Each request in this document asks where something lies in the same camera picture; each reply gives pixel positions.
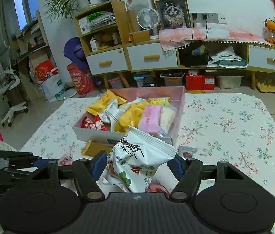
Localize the red strawberry candy packet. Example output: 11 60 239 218
146 181 170 196

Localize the brown biscuit packet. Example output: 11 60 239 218
58 154 73 166

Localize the white corn kernels bag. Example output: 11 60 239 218
102 126 178 193

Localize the red white candy packet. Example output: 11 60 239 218
81 115 106 131

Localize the clear white cake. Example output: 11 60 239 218
158 106 177 137

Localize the pink cake packet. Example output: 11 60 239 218
137 105 162 135

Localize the white green wafer packet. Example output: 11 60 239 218
118 97 149 115

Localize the small silver blue packet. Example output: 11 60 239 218
178 145 198 159

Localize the gold foil snack bar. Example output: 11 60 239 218
81 140 113 157

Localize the floral tablecloth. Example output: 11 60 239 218
22 94 275 233

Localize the white grey snack packet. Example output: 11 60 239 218
98 99 122 132

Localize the pink white snack box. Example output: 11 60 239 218
72 87 186 146

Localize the white office chair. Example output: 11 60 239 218
0 63 28 127

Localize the large yellow snack bag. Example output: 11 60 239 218
85 90 127 116

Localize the red storage box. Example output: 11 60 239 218
186 74 215 91

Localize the red printed gift bag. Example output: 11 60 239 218
67 63 94 95

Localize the clear plastic storage bin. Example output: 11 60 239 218
217 75 243 89

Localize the yellow egg tray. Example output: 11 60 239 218
256 78 275 94

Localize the black basket in cabinet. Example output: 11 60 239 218
178 41 209 67

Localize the wooden white tv cabinet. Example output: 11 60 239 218
84 40 275 84

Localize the pink cabinet cloth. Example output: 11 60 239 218
158 24 271 52

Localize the tall wooden shelf cabinet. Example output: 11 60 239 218
73 0 129 89

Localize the white desk fan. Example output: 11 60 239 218
136 8 160 39

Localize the framed cat picture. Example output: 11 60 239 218
152 0 191 30

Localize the upper orange fruit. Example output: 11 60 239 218
264 19 275 32

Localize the white round fan behind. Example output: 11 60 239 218
125 0 149 14

